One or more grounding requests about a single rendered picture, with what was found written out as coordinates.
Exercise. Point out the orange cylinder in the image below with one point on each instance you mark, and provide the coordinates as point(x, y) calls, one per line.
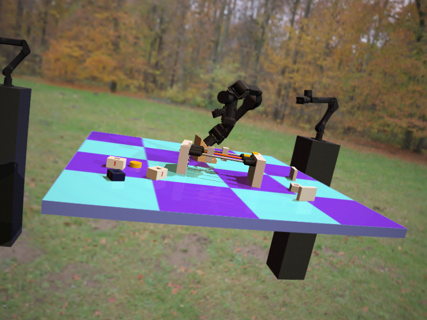
point(135, 164)

